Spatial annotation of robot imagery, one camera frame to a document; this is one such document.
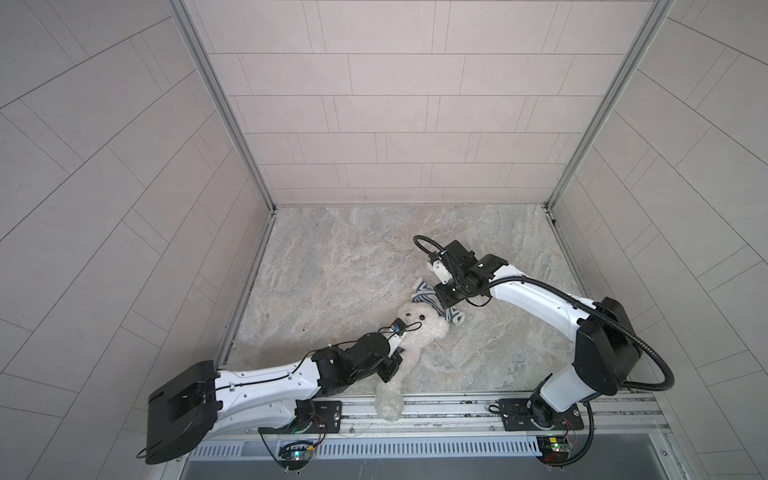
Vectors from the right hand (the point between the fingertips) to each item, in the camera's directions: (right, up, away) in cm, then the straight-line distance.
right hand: (437, 298), depth 84 cm
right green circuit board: (+25, -31, -16) cm, 43 cm away
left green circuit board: (-34, -30, -19) cm, 49 cm away
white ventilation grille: (-22, -31, -16) cm, 41 cm away
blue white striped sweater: (-3, +1, +3) cm, 5 cm away
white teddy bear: (-4, -5, -7) cm, 10 cm away
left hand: (-8, -12, -6) cm, 16 cm away
